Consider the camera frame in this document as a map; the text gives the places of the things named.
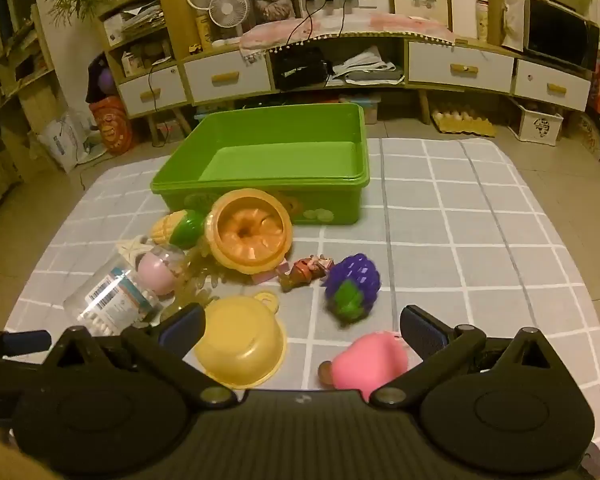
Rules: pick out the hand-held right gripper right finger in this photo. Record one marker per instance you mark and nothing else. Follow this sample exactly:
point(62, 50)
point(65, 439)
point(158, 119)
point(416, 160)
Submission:
point(420, 330)

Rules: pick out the toy corn cob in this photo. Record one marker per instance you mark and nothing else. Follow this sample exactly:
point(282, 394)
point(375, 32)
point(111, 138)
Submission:
point(172, 225)

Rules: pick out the brown toy figurine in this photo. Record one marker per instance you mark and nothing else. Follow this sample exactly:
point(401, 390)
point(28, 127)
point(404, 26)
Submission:
point(300, 272)

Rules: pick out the yellow bottle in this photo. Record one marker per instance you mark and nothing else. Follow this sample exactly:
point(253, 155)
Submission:
point(203, 27)

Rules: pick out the clear cotton swab jar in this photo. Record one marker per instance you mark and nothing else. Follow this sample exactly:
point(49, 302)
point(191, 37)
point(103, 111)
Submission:
point(110, 295)

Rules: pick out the pink card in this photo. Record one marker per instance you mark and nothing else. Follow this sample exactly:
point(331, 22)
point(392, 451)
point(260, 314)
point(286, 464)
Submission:
point(270, 276)

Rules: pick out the purple toy grapes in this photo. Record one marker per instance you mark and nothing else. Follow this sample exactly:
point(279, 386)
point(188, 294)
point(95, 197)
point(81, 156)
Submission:
point(357, 272)

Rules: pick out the yellow toy fruit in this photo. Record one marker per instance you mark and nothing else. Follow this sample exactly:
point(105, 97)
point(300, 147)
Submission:
point(240, 345)

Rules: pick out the orange printed bag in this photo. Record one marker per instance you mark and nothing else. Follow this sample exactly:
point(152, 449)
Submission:
point(112, 127)

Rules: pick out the translucent yellow squishy toy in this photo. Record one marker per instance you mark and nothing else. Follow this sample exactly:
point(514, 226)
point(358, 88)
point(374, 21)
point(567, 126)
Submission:
point(200, 280)

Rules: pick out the egg tray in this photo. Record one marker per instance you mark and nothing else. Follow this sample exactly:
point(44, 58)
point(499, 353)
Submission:
point(462, 120)

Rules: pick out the cream starfish toy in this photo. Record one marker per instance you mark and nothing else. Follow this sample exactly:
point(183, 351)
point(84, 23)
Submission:
point(132, 247)

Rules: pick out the black microwave oven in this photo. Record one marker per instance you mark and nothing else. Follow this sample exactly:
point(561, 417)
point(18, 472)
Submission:
point(560, 30)

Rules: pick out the green plastic bin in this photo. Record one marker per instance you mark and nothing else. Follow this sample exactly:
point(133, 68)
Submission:
point(280, 160)

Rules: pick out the white wooden sideboard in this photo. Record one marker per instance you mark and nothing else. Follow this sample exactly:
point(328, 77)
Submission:
point(177, 25)

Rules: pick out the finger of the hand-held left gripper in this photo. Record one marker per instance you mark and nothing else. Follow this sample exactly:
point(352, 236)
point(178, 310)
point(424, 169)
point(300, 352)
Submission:
point(25, 341)

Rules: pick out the small brownish ball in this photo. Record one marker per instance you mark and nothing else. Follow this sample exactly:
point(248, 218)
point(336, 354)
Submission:
point(326, 372)

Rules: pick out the white cabinet drawer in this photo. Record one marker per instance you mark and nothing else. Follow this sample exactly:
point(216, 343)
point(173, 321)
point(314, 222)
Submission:
point(152, 97)
point(227, 67)
point(460, 57)
point(550, 77)

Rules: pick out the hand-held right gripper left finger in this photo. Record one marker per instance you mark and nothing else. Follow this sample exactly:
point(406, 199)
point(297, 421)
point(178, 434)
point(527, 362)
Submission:
point(182, 327)

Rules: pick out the pink fringed cloth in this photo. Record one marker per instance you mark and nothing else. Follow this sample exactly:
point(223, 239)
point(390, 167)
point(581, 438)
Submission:
point(380, 25)

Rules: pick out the purple ball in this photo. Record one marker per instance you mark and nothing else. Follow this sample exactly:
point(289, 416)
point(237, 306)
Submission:
point(107, 82)

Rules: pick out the wooden bookshelf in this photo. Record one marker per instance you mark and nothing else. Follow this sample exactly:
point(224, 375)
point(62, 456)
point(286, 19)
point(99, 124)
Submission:
point(10, 60)

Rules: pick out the white sack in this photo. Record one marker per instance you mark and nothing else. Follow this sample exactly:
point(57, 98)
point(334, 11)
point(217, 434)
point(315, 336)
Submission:
point(62, 140)

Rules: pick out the tall printed canister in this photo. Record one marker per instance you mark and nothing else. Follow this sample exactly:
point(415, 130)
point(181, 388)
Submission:
point(484, 10)

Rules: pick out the black bag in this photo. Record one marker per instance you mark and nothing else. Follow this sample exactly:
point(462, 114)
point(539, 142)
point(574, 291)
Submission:
point(300, 67)

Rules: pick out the clear storage box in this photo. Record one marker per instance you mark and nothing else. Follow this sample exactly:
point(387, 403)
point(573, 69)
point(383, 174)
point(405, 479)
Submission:
point(360, 107)

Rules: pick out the pile of papers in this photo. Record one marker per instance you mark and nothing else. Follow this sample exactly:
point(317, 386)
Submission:
point(365, 67)

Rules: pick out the pink toy fruit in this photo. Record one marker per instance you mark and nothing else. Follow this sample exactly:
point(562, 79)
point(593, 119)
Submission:
point(370, 360)

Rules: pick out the grey checked mat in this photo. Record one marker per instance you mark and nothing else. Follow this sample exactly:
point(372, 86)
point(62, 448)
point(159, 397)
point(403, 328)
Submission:
point(455, 240)

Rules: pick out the white printed crate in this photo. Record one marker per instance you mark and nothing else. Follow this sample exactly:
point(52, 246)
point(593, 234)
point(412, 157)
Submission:
point(537, 125)

